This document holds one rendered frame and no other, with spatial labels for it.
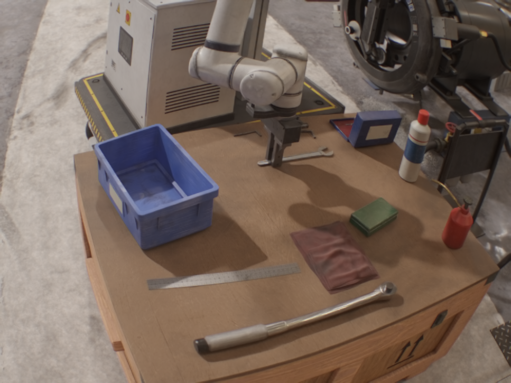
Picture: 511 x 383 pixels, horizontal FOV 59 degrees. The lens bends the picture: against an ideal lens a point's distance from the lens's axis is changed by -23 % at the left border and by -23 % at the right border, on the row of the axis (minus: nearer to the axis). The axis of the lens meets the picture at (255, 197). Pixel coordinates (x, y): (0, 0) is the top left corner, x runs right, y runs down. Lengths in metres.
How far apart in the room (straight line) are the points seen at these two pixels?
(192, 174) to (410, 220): 0.57
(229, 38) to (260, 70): 0.12
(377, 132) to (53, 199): 1.25
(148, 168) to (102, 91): 0.79
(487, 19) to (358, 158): 1.50
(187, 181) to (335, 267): 0.39
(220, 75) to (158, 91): 0.51
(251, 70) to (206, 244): 0.40
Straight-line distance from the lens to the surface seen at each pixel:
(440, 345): 1.63
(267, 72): 1.24
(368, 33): 2.62
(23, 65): 3.45
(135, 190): 1.40
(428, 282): 1.32
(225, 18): 1.27
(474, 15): 2.75
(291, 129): 1.41
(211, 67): 1.29
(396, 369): 1.57
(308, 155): 1.58
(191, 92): 1.83
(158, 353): 1.06
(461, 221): 1.39
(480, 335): 1.95
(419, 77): 2.39
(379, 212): 1.41
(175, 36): 1.69
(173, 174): 1.41
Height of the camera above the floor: 1.35
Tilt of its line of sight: 39 degrees down
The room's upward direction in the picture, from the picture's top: 9 degrees clockwise
